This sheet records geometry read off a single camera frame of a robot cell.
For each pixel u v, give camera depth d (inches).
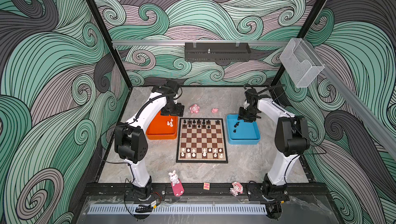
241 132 37.1
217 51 37.6
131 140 18.5
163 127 37.4
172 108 28.9
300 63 31.3
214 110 40.8
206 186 29.3
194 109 40.6
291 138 19.8
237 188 28.3
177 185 29.2
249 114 32.1
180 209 27.5
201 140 35.4
